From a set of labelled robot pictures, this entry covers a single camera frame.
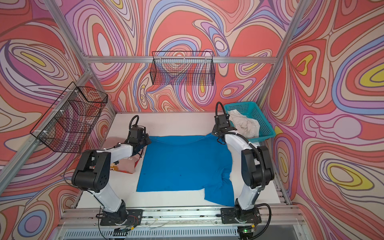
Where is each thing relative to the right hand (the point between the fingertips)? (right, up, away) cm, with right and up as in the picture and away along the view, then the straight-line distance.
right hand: (220, 133), depth 96 cm
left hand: (-46, -2, +2) cm, 47 cm away
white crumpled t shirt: (+21, +4, +8) cm, 22 cm away
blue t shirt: (-21, -19, -1) cm, 28 cm away
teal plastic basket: (+28, +17, +19) cm, 38 cm away
